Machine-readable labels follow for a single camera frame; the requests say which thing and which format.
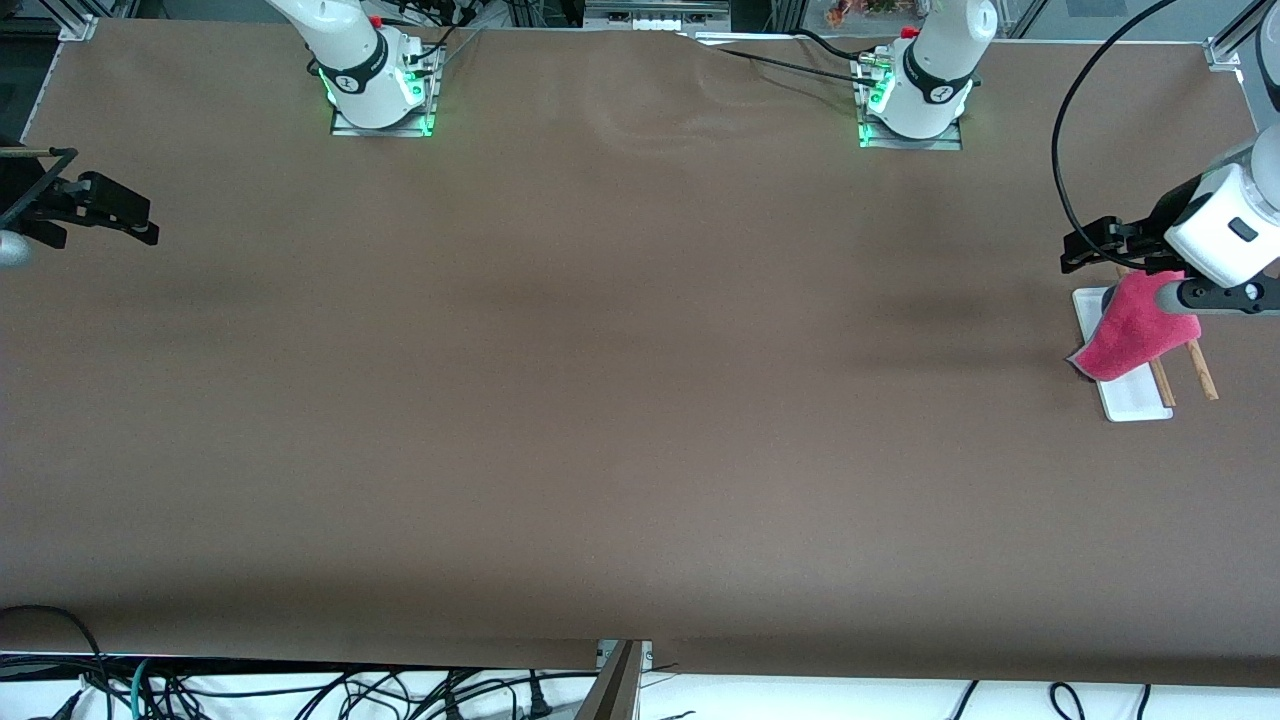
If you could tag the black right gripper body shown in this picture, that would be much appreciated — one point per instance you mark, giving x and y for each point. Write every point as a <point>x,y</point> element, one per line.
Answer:
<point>22,190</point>

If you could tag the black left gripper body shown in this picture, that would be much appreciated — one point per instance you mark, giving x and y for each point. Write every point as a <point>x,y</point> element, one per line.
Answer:
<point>1160,226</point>

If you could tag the pink fluffy towel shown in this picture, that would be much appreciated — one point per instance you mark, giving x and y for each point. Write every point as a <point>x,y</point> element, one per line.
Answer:
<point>1130,330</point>

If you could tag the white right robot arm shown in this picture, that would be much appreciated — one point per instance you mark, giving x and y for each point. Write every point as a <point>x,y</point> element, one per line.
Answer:
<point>355,50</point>

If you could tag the silver socket strip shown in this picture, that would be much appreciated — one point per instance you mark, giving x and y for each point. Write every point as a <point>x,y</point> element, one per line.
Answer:
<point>655,12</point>

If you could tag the aluminium frame corner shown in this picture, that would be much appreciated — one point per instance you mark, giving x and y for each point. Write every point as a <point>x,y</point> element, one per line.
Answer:
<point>78,22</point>
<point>1222,52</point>

